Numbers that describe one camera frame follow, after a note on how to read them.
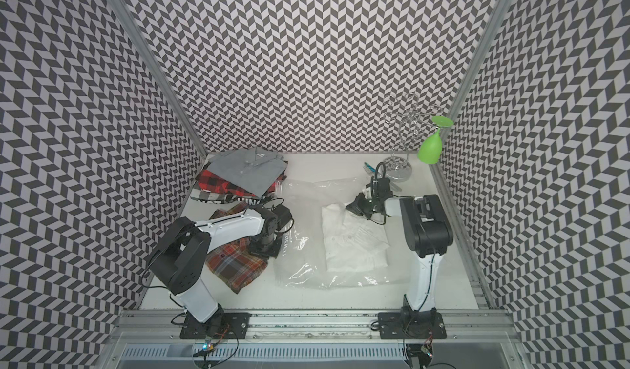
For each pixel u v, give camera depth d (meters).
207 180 0.99
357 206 0.89
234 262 0.84
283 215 0.75
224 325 0.69
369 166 1.16
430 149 0.87
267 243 0.74
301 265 0.85
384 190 0.84
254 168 1.02
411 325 0.67
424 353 0.68
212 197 1.01
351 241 0.89
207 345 0.67
